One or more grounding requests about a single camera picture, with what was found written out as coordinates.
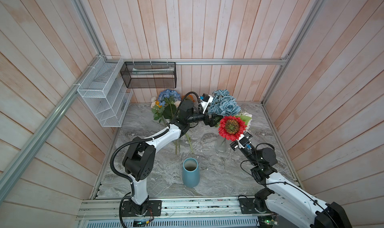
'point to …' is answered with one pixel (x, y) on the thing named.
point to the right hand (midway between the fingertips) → (230, 126)
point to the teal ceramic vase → (191, 173)
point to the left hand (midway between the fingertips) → (221, 115)
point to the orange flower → (189, 97)
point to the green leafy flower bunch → (189, 140)
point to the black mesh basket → (149, 74)
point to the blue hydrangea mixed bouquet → (164, 106)
